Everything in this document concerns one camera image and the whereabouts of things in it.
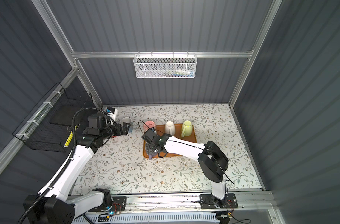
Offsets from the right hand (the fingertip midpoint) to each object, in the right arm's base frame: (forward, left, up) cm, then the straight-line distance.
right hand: (153, 148), depth 85 cm
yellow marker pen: (-7, +38, +19) cm, 43 cm away
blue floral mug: (+22, +20, 0) cm, 30 cm away
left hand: (+6, +16, +16) cm, 23 cm away
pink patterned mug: (+16, +4, +3) cm, 17 cm away
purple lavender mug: (-2, +1, -6) cm, 6 cm away
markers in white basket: (+42, -15, +26) cm, 51 cm away
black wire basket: (+1, +52, +20) cm, 56 cm away
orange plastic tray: (-2, +5, -8) cm, 10 cm away
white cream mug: (+15, -10, 0) cm, 18 cm away
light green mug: (+15, -21, -1) cm, 26 cm away
